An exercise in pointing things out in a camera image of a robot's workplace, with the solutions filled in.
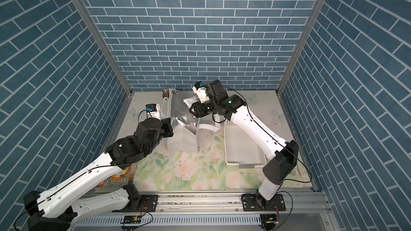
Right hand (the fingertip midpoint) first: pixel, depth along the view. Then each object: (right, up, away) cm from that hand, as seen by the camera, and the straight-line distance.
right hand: (195, 108), depth 74 cm
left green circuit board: (-29, -51, -2) cm, 58 cm away
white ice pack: (-2, +4, -2) cm, 5 cm away
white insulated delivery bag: (-4, -8, -2) cm, 10 cm away
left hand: (-8, -5, -4) cm, 10 cm away
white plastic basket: (+25, -24, +17) cm, 38 cm away
